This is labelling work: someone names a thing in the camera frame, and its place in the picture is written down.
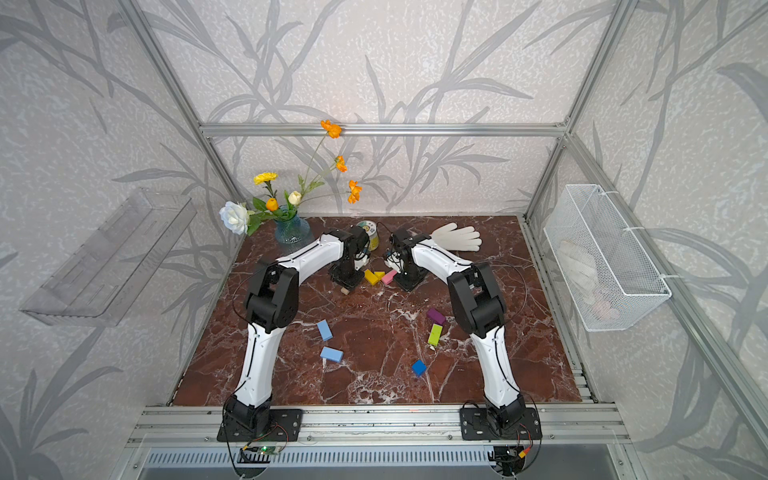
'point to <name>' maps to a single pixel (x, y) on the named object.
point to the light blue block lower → (332, 354)
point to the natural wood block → (345, 291)
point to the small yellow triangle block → (380, 274)
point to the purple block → (435, 315)
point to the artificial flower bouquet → (243, 218)
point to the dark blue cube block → (418, 368)
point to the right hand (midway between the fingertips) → (409, 282)
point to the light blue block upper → (325, 330)
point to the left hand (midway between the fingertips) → (350, 285)
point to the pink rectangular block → (388, 277)
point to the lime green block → (435, 334)
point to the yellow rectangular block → (370, 277)
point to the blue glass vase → (292, 231)
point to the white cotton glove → (461, 239)
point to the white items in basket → (580, 267)
